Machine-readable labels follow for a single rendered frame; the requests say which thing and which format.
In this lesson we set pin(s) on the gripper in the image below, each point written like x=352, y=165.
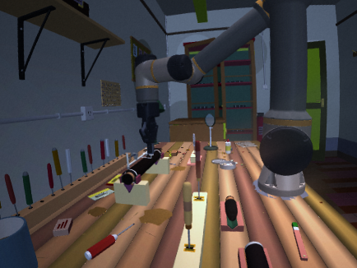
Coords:
x=147, y=111

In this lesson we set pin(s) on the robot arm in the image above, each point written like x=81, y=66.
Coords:
x=287, y=69

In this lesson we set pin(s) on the black alto clarinet body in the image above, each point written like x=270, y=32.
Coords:
x=142, y=167

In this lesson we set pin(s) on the thick black clarinet joint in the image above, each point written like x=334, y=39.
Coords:
x=256, y=256

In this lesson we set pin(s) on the small brown block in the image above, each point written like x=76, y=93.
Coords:
x=175, y=153

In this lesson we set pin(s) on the small cream support block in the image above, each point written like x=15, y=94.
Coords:
x=163, y=165

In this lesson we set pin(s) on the wooden cabinet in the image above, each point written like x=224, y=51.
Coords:
x=192, y=131

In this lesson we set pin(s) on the small pink block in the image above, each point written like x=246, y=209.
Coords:
x=191, y=161

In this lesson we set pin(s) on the yellow framed card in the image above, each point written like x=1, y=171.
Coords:
x=114, y=180

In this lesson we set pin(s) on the round mirror on stand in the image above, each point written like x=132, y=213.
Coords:
x=209, y=120

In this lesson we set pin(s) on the large cream support block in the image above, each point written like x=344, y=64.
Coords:
x=133, y=195

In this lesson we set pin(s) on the grey round plate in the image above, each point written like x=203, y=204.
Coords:
x=219, y=161

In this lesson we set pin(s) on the yellow-green stick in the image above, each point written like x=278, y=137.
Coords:
x=224, y=131

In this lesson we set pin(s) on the yellow card black print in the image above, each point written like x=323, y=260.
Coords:
x=101, y=193

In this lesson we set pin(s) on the white bottle red cap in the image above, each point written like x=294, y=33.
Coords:
x=228, y=147

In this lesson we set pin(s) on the grey round dish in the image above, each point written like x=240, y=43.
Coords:
x=228, y=165

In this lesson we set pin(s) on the wooden shelf unit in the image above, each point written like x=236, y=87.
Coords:
x=237, y=94

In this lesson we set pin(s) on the white papers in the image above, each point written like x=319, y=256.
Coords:
x=246, y=144

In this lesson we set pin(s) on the wooden tool rack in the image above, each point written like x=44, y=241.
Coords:
x=69, y=192

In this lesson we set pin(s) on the red fire extinguisher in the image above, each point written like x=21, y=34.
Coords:
x=260, y=128

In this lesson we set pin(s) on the pink cradle block green wedge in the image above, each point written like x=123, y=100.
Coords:
x=235, y=226

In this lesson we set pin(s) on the red and white small box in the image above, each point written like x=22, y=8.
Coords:
x=62, y=227

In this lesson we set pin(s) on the dark box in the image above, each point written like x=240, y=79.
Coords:
x=79, y=7

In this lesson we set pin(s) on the green door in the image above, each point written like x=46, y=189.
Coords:
x=313, y=83

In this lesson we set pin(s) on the blue cylinder container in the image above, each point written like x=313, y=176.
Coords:
x=14, y=245

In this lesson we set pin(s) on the pink strip green end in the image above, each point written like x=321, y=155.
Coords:
x=299, y=242

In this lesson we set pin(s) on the brown wall poster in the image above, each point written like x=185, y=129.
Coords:
x=110, y=93

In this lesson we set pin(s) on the white wall socket box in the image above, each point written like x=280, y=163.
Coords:
x=87, y=113

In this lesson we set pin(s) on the wall notice board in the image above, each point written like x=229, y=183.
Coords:
x=135, y=55

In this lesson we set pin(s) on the grey wall conduit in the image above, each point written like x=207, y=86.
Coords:
x=41, y=117

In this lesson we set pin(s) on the wooden wall shelf black brackets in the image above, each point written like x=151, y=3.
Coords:
x=55, y=25

